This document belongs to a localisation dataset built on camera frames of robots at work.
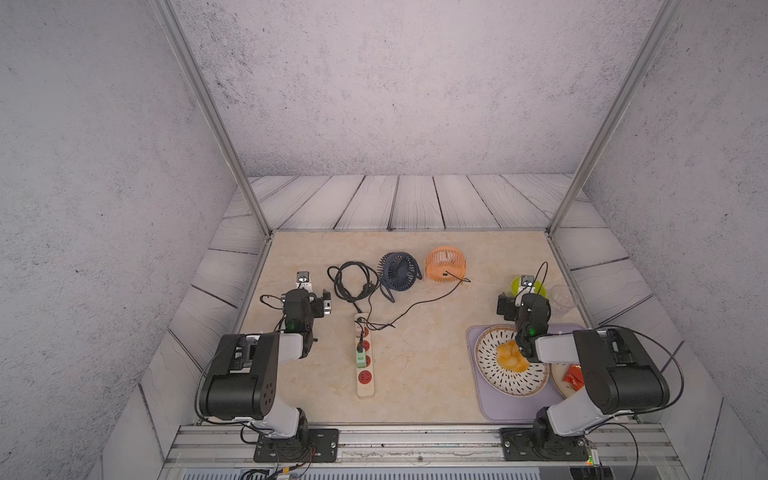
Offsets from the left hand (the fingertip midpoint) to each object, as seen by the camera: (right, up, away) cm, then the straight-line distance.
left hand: (312, 290), depth 95 cm
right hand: (+66, -1, -1) cm, 66 cm away
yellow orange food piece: (+58, -17, -10) cm, 61 cm away
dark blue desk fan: (+27, +6, +4) cm, 28 cm away
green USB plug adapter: (+17, -17, -14) cm, 27 cm away
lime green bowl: (+72, +1, +2) cm, 72 cm away
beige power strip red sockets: (+16, -15, -6) cm, 23 cm away
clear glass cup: (+80, -3, +4) cm, 81 cm away
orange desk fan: (+42, +8, +2) cm, 43 cm away
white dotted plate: (+56, -21, -10) cm, 61 cm away
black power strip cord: (+6, +4, +7) cm, 10 cm away
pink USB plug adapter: (+15, -12, -3) cm, 20 cm away
